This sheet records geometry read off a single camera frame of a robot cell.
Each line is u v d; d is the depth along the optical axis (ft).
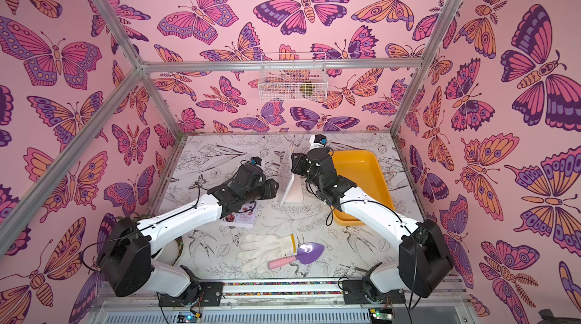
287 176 2.62
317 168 1.92
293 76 3.13
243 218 2.98
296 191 3.12
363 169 3.48
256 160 2.48
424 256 1.35
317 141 2.30
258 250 2.73
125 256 1.37
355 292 2.39
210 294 2.41
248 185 2.12
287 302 2.39
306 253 2.70
